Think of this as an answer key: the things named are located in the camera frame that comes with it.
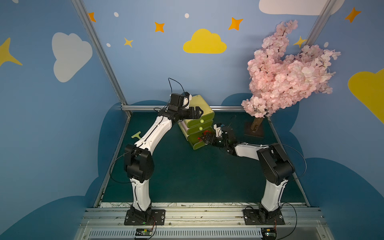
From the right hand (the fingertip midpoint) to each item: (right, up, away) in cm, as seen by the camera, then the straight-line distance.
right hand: (206, 137), depth 96 cm
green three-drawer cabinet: (-6, +24, +3) cm, 25 cm away
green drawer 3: (-6, -2, +7) cm, 10 cm away
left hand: (-7, +17, -10) cm, 21 cm away
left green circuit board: (-33, -45, -25) cm, 61 cm away
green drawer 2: (-4, +6, +2) cm, 8 cm away
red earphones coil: (-5, -1, +5) cm, 7 cm away
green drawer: (-2, +11, -5) cm, 12 cm away
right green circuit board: (+29, -47, -23) cm, 60 cm away
